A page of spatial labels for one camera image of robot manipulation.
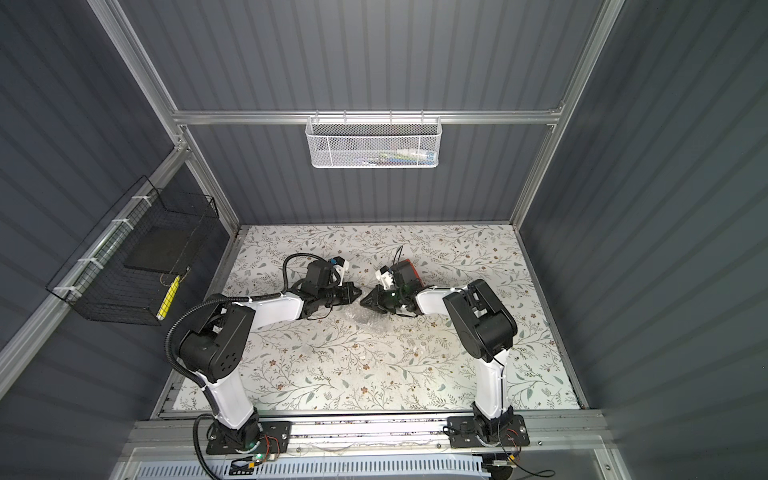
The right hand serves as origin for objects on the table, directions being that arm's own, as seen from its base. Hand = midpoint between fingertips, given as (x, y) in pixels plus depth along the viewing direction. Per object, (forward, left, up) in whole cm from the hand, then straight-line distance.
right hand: (365, 304), depth 92 cm
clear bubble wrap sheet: (-7, -4, +2) cm, 8 cm away
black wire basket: (+3, +56, +29) cm, 63 cm away
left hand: (+2, -1, +1) cm, 3 cm away
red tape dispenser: (+2, -13, +15) cm, 20 cm away
